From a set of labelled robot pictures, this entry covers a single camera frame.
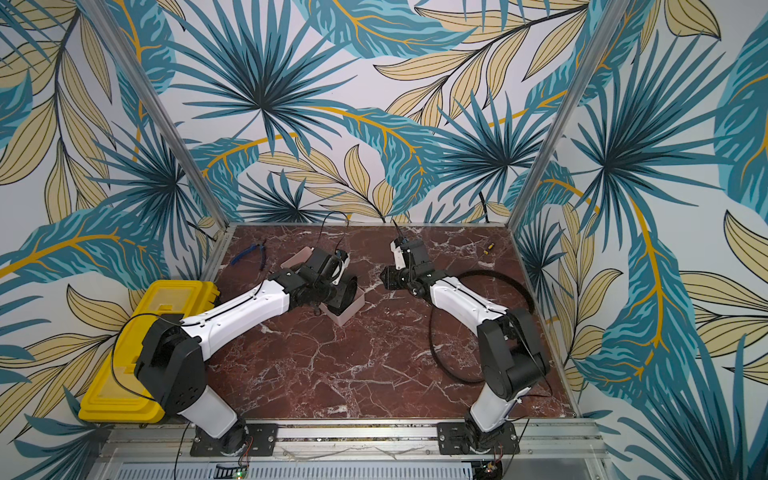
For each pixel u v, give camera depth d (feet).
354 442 2.45
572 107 2.75
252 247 3.63
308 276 2.13
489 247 3.71
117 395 2.06
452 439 2.40
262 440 2.41
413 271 2.31
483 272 3.41
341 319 2.95
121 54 2.41
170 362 1.42
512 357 1.51
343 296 2.51
